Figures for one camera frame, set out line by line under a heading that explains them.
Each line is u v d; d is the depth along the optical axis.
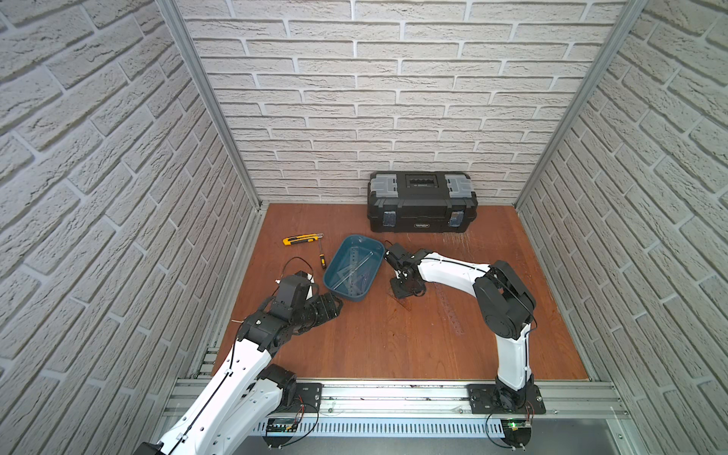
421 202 0.97
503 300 0.52
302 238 1.08
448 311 0.90
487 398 0.73
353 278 0.97
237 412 0.54
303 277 0.71
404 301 0.92
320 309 0.67
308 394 0.75
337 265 0.99
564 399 0.76
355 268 1.00
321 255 1.03
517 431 0.70
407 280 0.71
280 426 0.73
